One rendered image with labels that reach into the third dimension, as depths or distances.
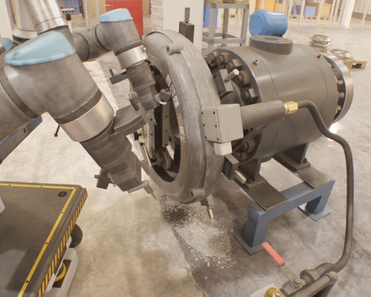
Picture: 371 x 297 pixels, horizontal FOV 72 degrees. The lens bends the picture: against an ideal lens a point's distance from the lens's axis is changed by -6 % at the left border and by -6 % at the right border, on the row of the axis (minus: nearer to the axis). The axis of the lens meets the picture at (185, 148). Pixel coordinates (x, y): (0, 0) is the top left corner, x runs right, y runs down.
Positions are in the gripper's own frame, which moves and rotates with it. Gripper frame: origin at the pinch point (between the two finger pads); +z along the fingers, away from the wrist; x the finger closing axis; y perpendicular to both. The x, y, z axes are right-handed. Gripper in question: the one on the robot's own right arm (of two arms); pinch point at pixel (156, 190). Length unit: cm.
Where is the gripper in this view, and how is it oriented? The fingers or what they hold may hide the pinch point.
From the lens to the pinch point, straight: 60.6
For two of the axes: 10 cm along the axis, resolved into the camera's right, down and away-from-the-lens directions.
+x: 1.4, 6.2, -7.7
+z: 3.7, 6.9, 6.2
